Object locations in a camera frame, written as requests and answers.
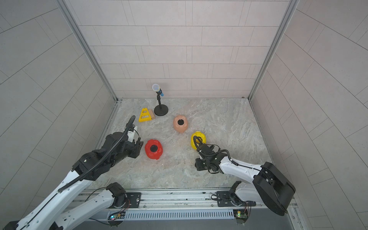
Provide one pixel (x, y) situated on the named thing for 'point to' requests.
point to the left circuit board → (115, 215)
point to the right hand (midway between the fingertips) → (197, 165)
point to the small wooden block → (152, 114)
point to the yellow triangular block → (145, 115)
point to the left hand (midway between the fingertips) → (142, 141)
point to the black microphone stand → (161, 109)
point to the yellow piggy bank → (197, 138)
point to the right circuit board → (241, 215)
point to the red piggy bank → (152, 155)
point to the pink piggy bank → (180, 128)
